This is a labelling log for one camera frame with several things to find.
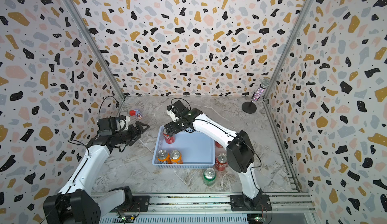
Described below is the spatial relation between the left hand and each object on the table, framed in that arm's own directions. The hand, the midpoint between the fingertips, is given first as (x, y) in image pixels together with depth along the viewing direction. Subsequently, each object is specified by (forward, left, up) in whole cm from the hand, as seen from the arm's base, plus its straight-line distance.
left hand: (145, 130), depth 80 cm
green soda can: (-22, -33, -8) cm, 41 cm away
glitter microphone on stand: (+30, -67, -17) cm, 76 cm away
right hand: (+3, -14, -2) cm, 14 cm away
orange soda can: (-11, -10, -7) cm, 16 cm away
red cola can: (+2, -10, -15) cm, 18 cm away
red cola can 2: (-15, -40, -8) cm, 43 cm away
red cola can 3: (-1, -41, -18) cm, 44 cm away
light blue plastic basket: (-3, -27, -18) cm, 33 cm away
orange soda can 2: (-12, -16, -8) cm, 22 cm away
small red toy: (+23, +16, -14) cm, 32 cm away
